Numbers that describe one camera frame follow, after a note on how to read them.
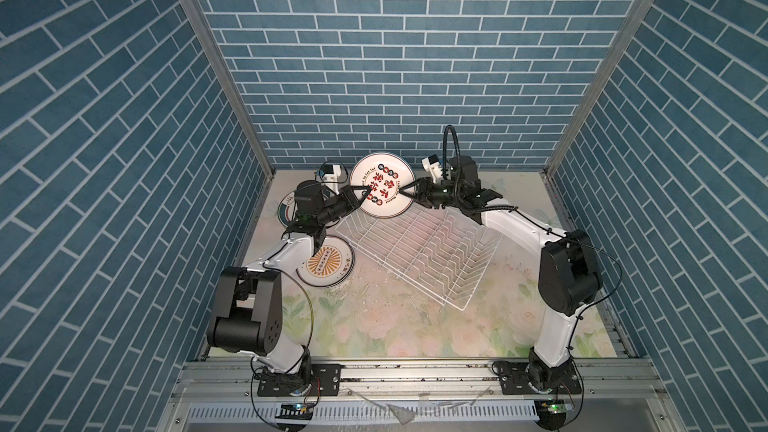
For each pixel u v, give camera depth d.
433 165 0.82
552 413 0.71
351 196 0.78
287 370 0.59
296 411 0.72
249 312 0.44
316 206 0.69
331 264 0.91
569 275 0.50
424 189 0.76
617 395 0.75
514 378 0.73
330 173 0.79
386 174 0.86
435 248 0.91
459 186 0.70
